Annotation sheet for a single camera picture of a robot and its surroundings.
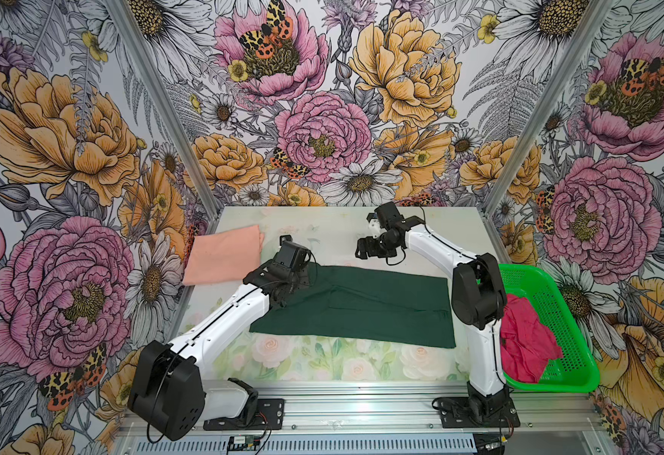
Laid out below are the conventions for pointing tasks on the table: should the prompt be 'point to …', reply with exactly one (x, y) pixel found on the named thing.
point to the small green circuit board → (244, 443)
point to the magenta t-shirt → (526, 344)
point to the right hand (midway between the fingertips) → (365, 257)
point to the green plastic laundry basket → (578, 371)
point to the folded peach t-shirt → (225, 256)
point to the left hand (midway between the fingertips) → (295, 279)
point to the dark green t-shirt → (365, 306)
